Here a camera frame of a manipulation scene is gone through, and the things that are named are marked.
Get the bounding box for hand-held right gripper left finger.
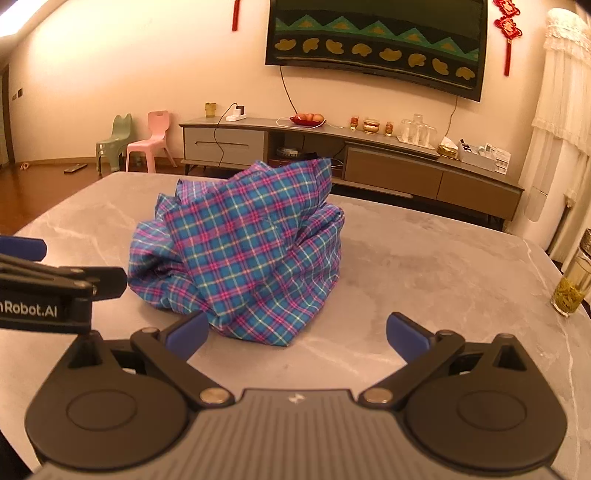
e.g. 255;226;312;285
69;311;236;409

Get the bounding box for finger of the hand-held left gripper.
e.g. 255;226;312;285
0;235;48;265
0;255;128;302

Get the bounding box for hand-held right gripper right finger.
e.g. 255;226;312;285
358;311;532;409

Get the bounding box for blue pink plaid shirt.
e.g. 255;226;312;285
127;158;346;348

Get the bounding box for green plastic chair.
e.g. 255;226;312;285
95;113;134;175

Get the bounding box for pink plastic chair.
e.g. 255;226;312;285
126;110;177;172

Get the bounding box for grey television cabinet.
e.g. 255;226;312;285
178;113;526;232

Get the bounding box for glass tea bottle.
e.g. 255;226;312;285
550;228;591;317

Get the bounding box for white paper packets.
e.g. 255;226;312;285
488;144;512;175

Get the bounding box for cluster of clear glasses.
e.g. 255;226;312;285
399;113;438;148

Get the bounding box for red fruit plate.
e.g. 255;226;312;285
289;112;327;127

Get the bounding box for white lace curtain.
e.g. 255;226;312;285
519;7;591;252

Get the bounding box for black power cable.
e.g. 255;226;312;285
212;102;237;165

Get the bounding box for wall television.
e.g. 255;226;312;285
264;0;489;103

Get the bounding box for red knot wall ornament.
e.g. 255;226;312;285
493;0;523;77

